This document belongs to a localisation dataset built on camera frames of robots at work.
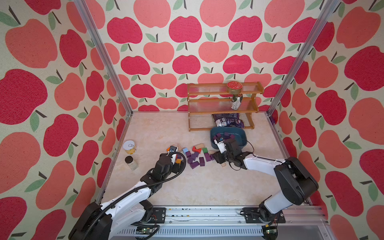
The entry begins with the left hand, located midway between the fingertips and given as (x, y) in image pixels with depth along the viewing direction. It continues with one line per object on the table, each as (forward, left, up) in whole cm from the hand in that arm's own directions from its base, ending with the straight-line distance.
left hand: (178, 159), depth 84 cm
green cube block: (+11, -17, -9) cm, 22 cm away
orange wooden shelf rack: (+49, -24, -5) cm, 55 cm away
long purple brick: (+1, -10, -10) cm, 14 cm away
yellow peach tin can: (+12, +33, -5) cm, 35 cm away
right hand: (+6, -24, -6) cm, 26 cm away
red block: (+12, -10, -9) cm, 17 cm away
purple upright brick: (+6, -18, -8) cm, 21 cm away
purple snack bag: (+31, -34, 0) cm, 46 cm away
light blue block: (+10, -3, -7) cm, 13 cm away
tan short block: (+14, -14, -8) cm, 21 cm away
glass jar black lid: (-2, +27, -2) cm, 27 cm away
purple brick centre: (+3, -15, -9) cm, 18 cm away
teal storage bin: (+23, -39, -7) cm, 46 cm away
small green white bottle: (+34, -37, +14) cm, 52 cm away
